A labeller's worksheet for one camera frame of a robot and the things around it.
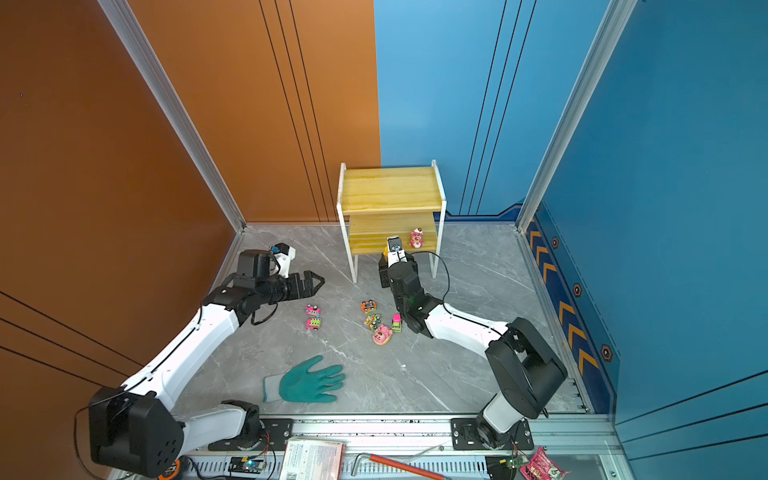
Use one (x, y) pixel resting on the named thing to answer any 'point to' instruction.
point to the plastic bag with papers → (308, 459)
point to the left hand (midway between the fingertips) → (312, 279)
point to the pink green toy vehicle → (396, 320)
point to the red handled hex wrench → (393, 464)
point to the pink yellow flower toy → (385, 252)
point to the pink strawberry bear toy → (417, 238)
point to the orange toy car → (368, 306)
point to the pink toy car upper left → (312, 311)
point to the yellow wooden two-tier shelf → (375, 203)
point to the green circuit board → (245, 465)
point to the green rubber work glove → (300, 383)
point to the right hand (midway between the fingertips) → (390, 253)
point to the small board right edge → (501, 467)
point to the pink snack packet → (541, 467)
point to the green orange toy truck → (373, 321)
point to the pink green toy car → (313, 324)
